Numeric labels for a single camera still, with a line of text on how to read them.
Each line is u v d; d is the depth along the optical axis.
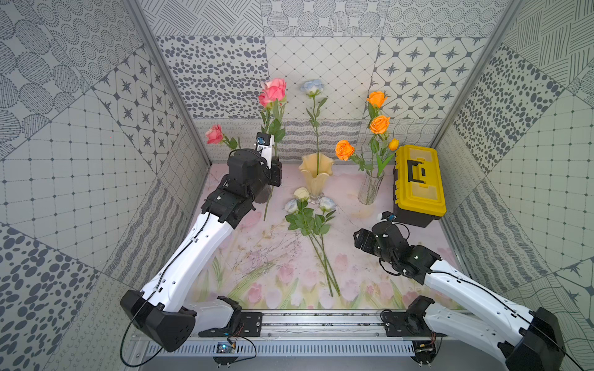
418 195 0.89
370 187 0.98
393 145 0.84
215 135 0.80
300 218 0.99
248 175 0.49
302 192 1.04
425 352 0.73
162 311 0.37
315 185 0.94
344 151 0.78
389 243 0.59
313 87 0.86
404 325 0.72
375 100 0.85
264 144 0.56
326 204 1.01
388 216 0.72
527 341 0.39
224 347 0.71
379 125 0.81
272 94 0.57
